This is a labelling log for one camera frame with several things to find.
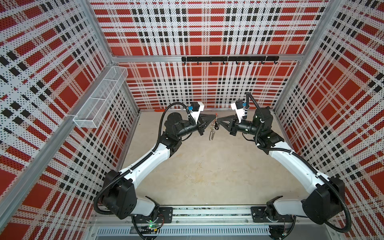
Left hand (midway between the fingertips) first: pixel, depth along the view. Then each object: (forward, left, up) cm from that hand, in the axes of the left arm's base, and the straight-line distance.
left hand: (215, 117), depth 68 cm
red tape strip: (+45, +42, -38) cm, 72 cm away
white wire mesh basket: (+20, +76, -16) cm, 80 cm away
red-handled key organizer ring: (-2, 0, -4) cm, 4 cm away
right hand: (-1, -1, -1) cm, 2 cm away
